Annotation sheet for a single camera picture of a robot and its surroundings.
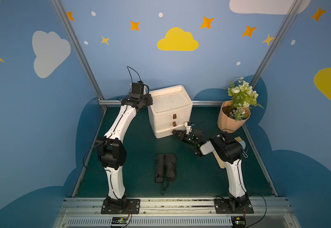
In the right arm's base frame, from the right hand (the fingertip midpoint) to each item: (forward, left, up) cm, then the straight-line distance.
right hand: (174, 131), depth 99 cm
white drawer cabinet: (+6, +2, +17) cm, 19 cm away
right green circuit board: (-49, -35, -9) cm, 61 cm away
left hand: (+11, +16, +22) cm, 29 cm away
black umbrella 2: (-22, +2, -1) cm, 22 cm away
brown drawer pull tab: (+2, 0, +6) cm, 6 cm away
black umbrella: (-25, +8, -4) cm, 27 cm away
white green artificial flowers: (+13, -42, +23) cm, 50 cm away
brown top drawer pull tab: (+3, 0, +13) cm, 13 cm away
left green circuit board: (-53, +26, -7) cm, 59 cm away
